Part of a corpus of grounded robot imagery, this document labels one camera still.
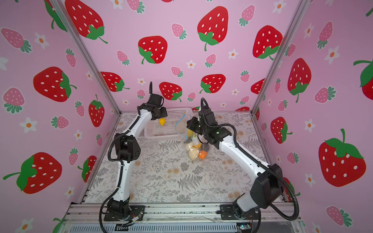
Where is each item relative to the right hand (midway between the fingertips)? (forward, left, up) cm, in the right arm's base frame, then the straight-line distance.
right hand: (185, 120), depth 77 cm
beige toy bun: (-6, -5, -23) cm, 25 cm away
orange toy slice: (-7, -11, -24) cm, 28 cm away
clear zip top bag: (+18, +8, -27) cm, 33 cm away
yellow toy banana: (+4, -2, -16) cm, 17 cm away
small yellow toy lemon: (+20, +23, -24) cm, 39 cm away
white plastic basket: (+19, +13, -27) cm, 36 cm away
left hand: (+19, +19, -15) cm, 31 cm away
